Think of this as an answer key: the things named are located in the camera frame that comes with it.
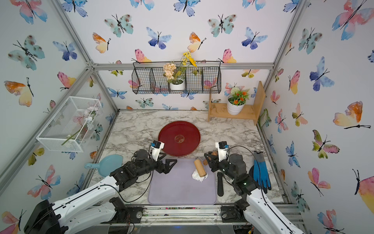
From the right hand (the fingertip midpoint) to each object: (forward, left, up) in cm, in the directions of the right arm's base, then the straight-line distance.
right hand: (208, 153), depth 75 cm
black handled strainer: (-13, -8, -18) cm, 24 cm away
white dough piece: (-6, +6, -16) cm, 18 cm away
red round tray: (+20, +17, -18) cm, 32 cm away
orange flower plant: (+40, -21, +3) cm, 45 cm away
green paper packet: (+39, -43, -15) cm, 60 cm away
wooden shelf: (+42, -37, -12) cm, 57 cm away
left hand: (-2, +18, -2) cm, 19 cm away
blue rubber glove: (-2, -32, -16) cm, 36 cm away
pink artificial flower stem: (+13, +62, +13) cm, 64 cm away
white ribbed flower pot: (+38, -19, -6) cm, 43 cm away
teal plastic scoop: (-2, +61, -18) cm, 64 cm away
